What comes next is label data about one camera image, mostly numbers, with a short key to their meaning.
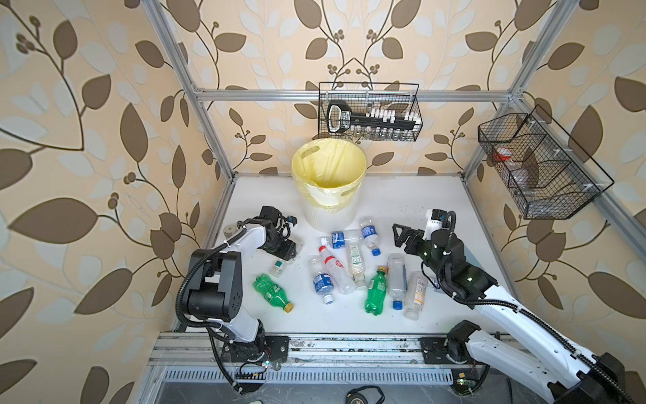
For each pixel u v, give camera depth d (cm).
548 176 72
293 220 87
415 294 80
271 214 77
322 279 83
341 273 85
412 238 67
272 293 80
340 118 84
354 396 65
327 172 105
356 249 90
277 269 88
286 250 82
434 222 67
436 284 58
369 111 81
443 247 54
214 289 47
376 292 81
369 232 96
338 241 93
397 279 87
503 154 81
